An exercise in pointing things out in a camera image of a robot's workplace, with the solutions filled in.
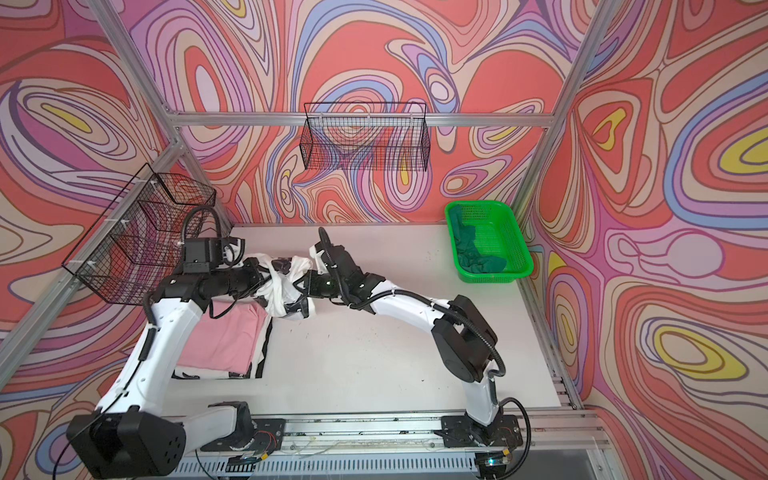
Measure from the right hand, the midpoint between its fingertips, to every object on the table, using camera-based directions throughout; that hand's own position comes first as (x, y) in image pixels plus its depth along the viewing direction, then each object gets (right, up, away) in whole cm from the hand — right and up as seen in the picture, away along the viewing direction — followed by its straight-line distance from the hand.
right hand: (297, 292), depth 79 cm
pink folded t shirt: (-22, -13, +5) cm, 27 cm away
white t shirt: (-4, +1, -4) cm, 6 cm away
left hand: (-4, +6, -2) cm, 8 cm away
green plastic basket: (+68, +19, +39) cm, 81 cm away
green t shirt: (+53, +9, +25) cm, 60 cm away
